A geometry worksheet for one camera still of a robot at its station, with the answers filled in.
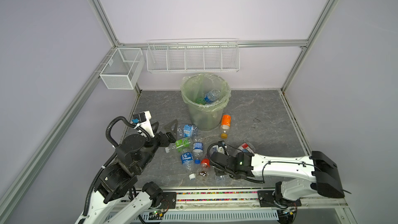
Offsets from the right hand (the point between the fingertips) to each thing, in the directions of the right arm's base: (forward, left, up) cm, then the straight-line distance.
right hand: (216, 167), depth 76 cm
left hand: (+7, +19, +28) cm, 35 cm away
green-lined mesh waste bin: (+44, +13, +14) cm, 47 cm away
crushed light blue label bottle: (+23, +15, -3) cm, 27 cm away
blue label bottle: (+38, +1, +12) cm, 39 cm away
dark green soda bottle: (+40, +8, +5) cm, 41 cm away
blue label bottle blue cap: (+9, +10, -2) cm, 14 cm away
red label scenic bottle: (+13, -19, -5) cm, 23 cm away
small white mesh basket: (+58, +60, +17) cm, 85 cm away
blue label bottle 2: (+5, +15, -2) cm, 16 cm away
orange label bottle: (+29, -7, -3) cm, 30 cm away
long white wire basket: (+62, +15, +24) cm, 68 cm away
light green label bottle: (+13, +19, -2) cm, 23 cm away
